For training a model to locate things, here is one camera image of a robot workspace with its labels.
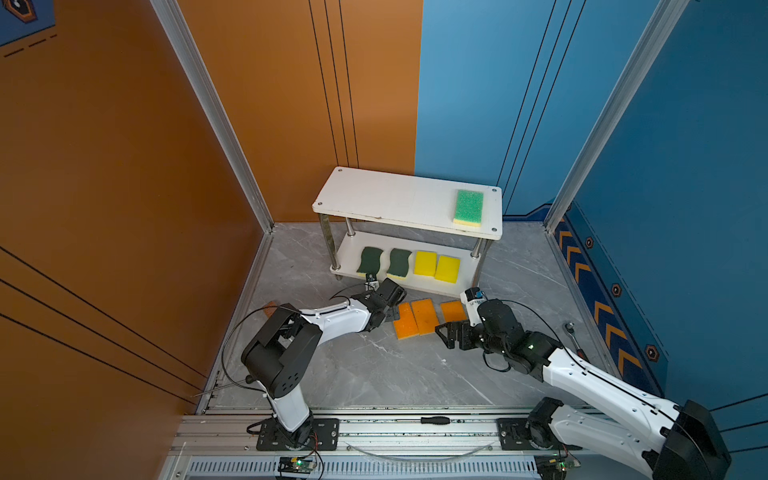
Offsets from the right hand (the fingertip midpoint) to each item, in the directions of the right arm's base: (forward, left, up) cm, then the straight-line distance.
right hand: (447, 328), depth 80 cm
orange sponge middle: (+9, +5, -9) cm, 14 cm away
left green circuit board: (-29, +38, -12) cm, 49 cm away
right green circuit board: (-29, -24, -13) cm, 40 cm away
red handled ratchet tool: (+5, -39, -10) cm, 41 cm away
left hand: (+12, +18, -9) cm, 23 cm away
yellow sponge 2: (+25, +4, -3) cm, 26 cm away
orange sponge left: (+6, +11, -10) cm, 16 cm away
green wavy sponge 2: (+27, +22, -3) cm, 35 cm away
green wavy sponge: (+24, +13, -2) cm, 28 cm away
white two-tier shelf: (+16, +9, +22) cm, 28 cm away
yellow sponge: (+23, -3, -3) cm, 23 cm away
